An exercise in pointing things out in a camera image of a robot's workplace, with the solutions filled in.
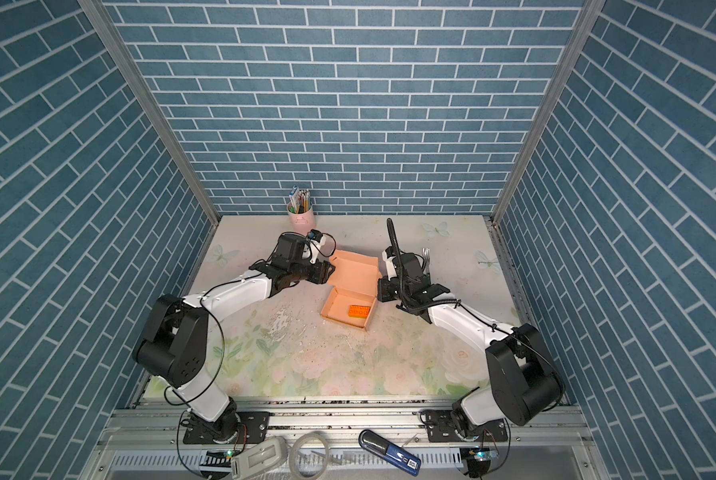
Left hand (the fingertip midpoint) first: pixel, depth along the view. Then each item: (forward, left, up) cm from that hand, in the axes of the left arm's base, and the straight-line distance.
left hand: (327, 264), depth 92 cm
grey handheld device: (-48, +13, -9) cm, 51 cm away
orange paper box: (-6, -9, -1) cm, 11 cm away
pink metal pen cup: (+24, +11, -3) cm, 27 cm away
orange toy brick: (-12, -9, -8) cm, 17 cm away
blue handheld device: (-48, -17, -7) cm, 51 cm away
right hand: (-6, -15, +1) cm, 16 cm away
